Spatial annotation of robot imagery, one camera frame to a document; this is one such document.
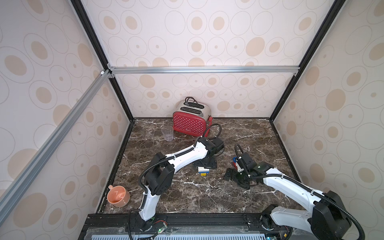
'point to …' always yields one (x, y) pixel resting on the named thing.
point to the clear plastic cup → (168, 132)
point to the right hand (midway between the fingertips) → (233, 180)
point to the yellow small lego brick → (203, 174)
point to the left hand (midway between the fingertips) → (211, 168)
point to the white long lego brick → (201, 169)
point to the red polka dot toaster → (192, 117)
